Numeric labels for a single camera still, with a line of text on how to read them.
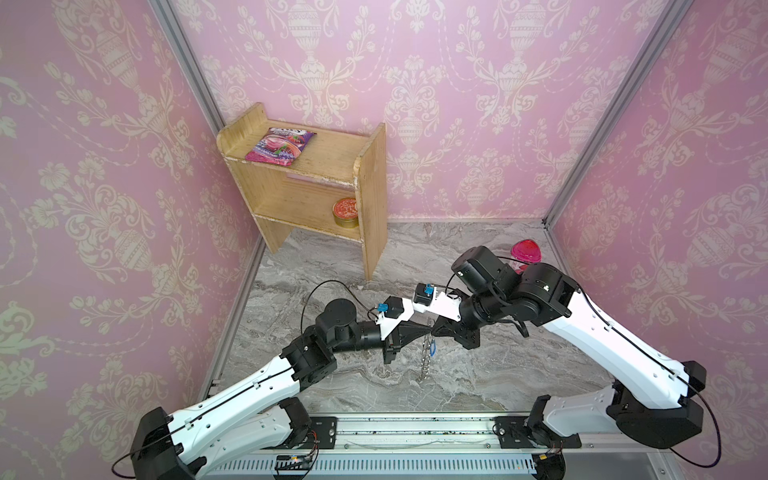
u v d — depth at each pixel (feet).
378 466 2.55
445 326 1.80
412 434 2.49
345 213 2.94
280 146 2.48
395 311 1.73
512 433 2.39
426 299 1.71
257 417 1.96
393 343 1.82
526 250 3.19
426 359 2.12
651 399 1.29
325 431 2.44
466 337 1.73
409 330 1.92
